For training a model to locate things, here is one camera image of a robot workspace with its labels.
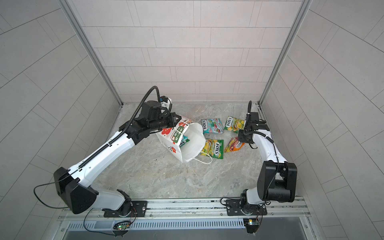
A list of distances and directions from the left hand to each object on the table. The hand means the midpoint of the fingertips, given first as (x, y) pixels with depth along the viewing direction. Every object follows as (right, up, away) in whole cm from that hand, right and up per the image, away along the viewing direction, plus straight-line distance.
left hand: (185, 115), depth 71 cm
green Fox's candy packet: (+17, -20, +19) cm, 32 cm away
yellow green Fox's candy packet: (+31, -6, +29) cm, 43 cm away
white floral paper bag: (-8, -12, +6) cm, 16 cm away
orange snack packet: (+27, -17, +15) cm, 35 cm away
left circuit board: (-27, -48, -7) cm, 55 cm away
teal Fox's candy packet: (+15, -7, +28) cm, 33 cm away
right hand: (+33, -12, +16) cm, 39 cm away
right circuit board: (+31, -50, -3) cm, 59 cm away
